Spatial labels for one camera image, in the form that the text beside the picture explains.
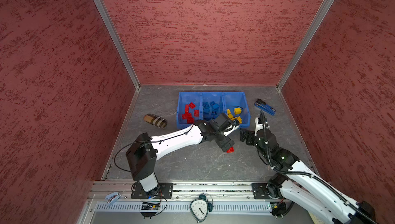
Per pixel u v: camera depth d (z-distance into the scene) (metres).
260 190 0.74
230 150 0.87
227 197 0.73
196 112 1.00
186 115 1.00
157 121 0.96
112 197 0.71
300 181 0.50
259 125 0.69
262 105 1.06
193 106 1.07
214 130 0.59
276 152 0.59
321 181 0.47
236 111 1.03
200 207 0.67
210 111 1.03
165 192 0.74
